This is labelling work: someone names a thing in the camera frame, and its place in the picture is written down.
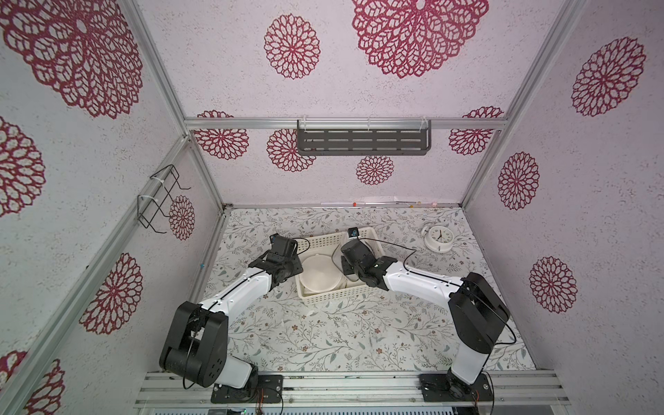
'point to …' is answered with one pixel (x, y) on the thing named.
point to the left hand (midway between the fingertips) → (294, 264)
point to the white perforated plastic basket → (329, 244)
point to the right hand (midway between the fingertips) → (356, 255)
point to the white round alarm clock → (438, 239)
